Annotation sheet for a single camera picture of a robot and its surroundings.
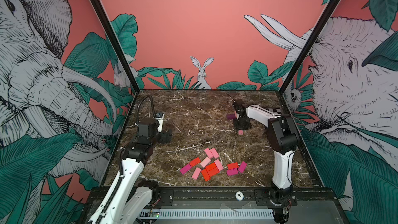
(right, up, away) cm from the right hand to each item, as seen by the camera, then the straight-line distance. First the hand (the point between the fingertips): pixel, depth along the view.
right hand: (238, 125), depth 100 cm
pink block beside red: (-15, -19, -16) cm, 29 cm away
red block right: (-6, -21, -14) cm, 26 cm away
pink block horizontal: (0, -4, -4) cm, 5 cm away
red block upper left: (-28, -17, -17) cm, 37 cm away
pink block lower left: (-27, -23, -19) cm, 40 cm away
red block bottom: (-22, -23, -19) cm, 37 cm away
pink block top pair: (-20, -14, -12) cm, 27 cm away
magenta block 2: (-2, -21, -16) cm, 26 cm away
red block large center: (-18, -21, -18) cm, 33 cm away
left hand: (-44, +3, -22) cm, 50 cm away
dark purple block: (-3, +6, +7) cm, 10 cm away
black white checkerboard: (+27, +10, +5) cm, 29 cm away
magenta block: (-7, -22, -18) cm, 30 cm away
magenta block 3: (-33, -21, -18) cm, 43 cm away
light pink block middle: (-22, -18, -16) cm, 32 cm away
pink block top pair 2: (-16, -15, -12) cm, 25 cm away
